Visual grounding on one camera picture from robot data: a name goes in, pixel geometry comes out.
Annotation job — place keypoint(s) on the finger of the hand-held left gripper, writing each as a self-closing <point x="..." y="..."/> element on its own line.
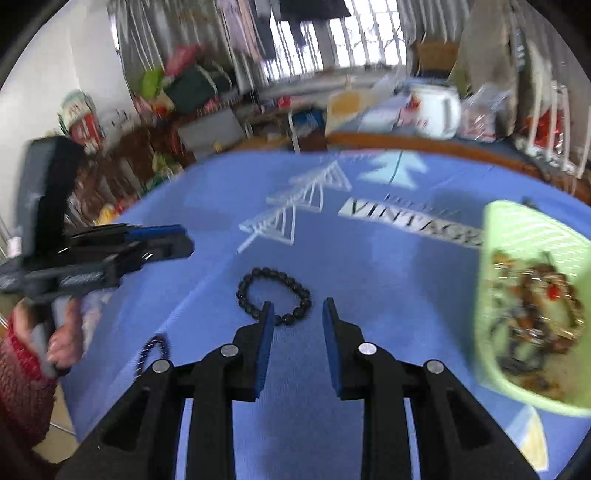
<point x="157" y="231"/>
<point x="161" y="251"/>

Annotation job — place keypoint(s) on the person's left hand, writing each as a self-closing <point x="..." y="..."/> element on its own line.
<point x="64" y="341"/>

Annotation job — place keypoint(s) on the hanging clothes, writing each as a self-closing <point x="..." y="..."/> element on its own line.
<point x="314" y="9"/>

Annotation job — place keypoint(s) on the green plastic tray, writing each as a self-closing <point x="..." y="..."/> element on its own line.
<point x="521" y="230"/>

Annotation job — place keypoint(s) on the dark green bag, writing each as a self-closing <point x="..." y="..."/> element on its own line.
<point x="194" y="87"/>

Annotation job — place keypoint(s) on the pink cloth bundle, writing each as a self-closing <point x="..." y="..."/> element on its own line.
<point x="182" y="57"/>

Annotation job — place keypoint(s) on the clear plastic bag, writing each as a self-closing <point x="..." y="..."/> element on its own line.
<point x="485" y="110"/>

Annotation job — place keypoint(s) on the blue printed blanket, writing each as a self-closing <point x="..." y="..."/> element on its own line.
<point x="369" y="258"/>

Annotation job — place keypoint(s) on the grey box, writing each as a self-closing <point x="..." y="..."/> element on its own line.
<point x="207" y="134"/>

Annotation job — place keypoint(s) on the red and white bag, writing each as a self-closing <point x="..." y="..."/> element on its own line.
<point x="78" y="117"/>

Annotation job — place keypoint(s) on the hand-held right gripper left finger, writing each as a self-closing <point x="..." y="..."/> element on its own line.
<point x="263" y="346"/>

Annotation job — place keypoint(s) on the yellowish plastic jug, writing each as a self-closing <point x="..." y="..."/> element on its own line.
<point x="346" y="110"/>

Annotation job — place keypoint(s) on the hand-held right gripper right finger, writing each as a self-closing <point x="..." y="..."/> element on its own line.
<point x="330" y="346"/>

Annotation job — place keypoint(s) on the white mug with red star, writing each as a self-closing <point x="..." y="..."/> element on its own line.
<point x="434" y="115"/>

